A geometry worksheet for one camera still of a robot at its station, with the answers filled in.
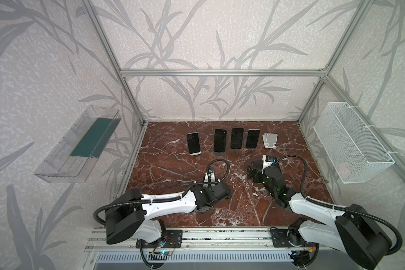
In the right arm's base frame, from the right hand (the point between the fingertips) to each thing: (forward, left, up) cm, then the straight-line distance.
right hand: (254, 161), depth 88 cm
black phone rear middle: (+16, +8, 0) cm, 18 cm away
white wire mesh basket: (-8, -33, +23) cm, 41 cm away
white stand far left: (+11, +33, -9) cm, 36 cm away
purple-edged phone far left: (+14, +33, -2) cm, 36 cm away
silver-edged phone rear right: (+16, -2, 0) cm, 16 cm away
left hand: (-10, +20, -2) cm, 23 cm away
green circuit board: (-39, +42, -9) cm, 58 cm away
